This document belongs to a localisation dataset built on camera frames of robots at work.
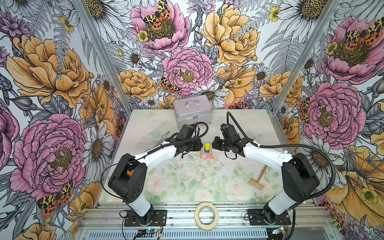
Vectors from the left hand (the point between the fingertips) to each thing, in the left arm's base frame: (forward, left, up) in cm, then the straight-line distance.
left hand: (201, 149), depth 88 cm
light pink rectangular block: (0, -2, -8) cm, 8 cm away
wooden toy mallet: (-17, -30, -8) cm, 36 cm away
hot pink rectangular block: (0, -5, -8) cm, 10 cm away
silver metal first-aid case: (+28, +7, +3) cm, 29 cm away
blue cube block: (0, -4, -3) cm, 5 cm away
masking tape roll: (-36, +1, -7) cm, 37 cm away
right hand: (+1, -7, 0) cm, 7 cm away
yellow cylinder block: (+1, -4, +1) cm, 4 cm away
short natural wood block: (+1, -1, -5) cm, 5 cm away
